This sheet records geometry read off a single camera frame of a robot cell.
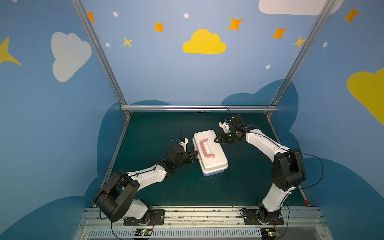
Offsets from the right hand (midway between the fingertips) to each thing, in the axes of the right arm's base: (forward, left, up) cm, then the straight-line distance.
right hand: (217, 139), depth 91 cm
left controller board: (-48, +36, -12) cm, 61 cm away
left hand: (-10, +11, 0) cm, 15 cm away
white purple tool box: (-13, +3, -2) cm, 13 cm away
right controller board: (-45, -24, -13) cm, 53 cm away
